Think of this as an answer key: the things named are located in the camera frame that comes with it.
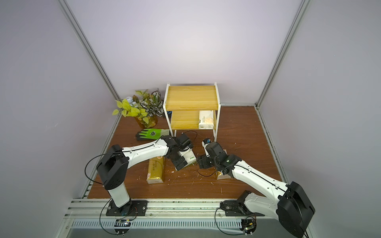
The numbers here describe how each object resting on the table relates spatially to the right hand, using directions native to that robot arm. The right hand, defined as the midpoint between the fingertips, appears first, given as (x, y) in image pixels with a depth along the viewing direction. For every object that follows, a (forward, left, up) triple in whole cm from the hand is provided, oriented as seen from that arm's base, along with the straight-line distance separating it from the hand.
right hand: (202, 155), depth 81 cm
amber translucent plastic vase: (+18, +34, +7) cm, 39 cm away
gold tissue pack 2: (-9, -9, -4) cm, 14 cm away
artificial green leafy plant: (+25, +35, +16) cm, 46 cm away
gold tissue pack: (-8, +25, -3) cm, 27 cm away
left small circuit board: (-33, +40, -13) cm, 53 cm away
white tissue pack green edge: (+2, +8, -4) cm, 9 cm away
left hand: (0, +13, -6) cm, 15 cm away
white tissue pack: (+17, -2, +11) cm, 20 cm away
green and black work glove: (+19, +36, -8) cm, 41 cm away
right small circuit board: (-30, -23, -13) cm, 40 cm away
